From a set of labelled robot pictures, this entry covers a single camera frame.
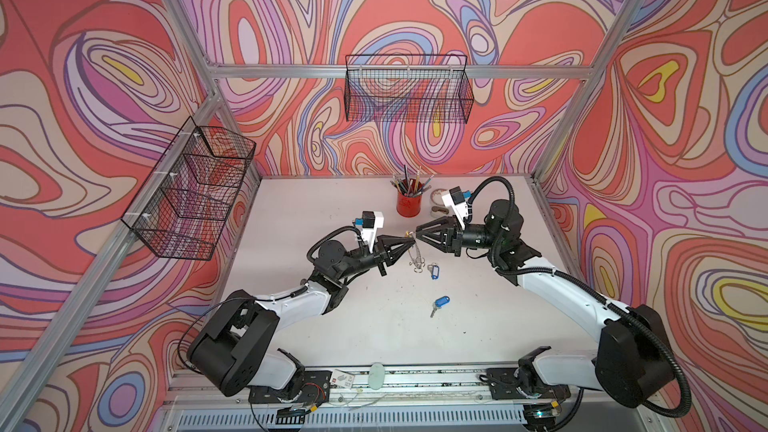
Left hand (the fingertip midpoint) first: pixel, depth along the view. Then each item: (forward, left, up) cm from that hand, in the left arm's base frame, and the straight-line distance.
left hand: (416, 246), depth 69 cm
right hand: (+2, -1, 0) cm, 2 cm away
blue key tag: (+6, -8, -26) cm, 28 cm away
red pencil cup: (+28, -1, -19) cm, 33 cm away
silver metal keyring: (-2, -1, -4) cm, 5 cm away
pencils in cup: (+32, -2, -14) cm, 35 cm away
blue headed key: (-3, -9, -27) cm, 28 cm away
